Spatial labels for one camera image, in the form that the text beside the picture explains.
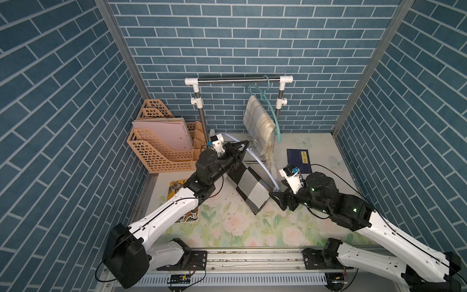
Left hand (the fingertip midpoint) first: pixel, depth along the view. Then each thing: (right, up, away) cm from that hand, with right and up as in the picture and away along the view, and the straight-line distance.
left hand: (255, 143), depth 65 cm
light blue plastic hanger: (0, -5, 0) cm, 5 cm away
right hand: (+9, -16, +1) cm, 19 cm away
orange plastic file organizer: (-47, -5, +24) cm, 53 cm away
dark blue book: (+30, -8, +43) cm, 53 cm away
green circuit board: (-30, -54, +7) cm, 62 cm away
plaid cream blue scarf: (+4, +8, +18) cm, 20 cm away
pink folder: (-39, +6, +24) cm, 46 cm away
